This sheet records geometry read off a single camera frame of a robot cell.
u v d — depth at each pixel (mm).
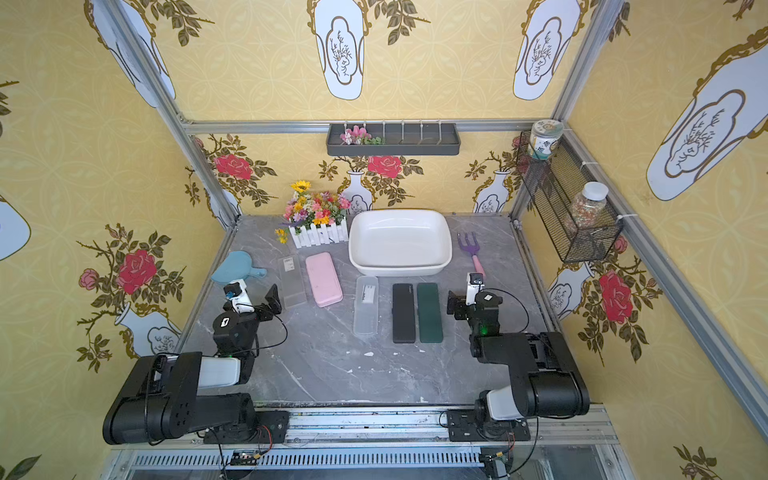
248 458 731
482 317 703
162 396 440
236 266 1089
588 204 658
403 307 949
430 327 901
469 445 717
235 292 733
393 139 918
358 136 877
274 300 818
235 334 678
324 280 1015
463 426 731
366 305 958
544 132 846
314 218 1005
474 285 802
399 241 1102
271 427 737
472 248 1115
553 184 978
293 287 986
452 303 862
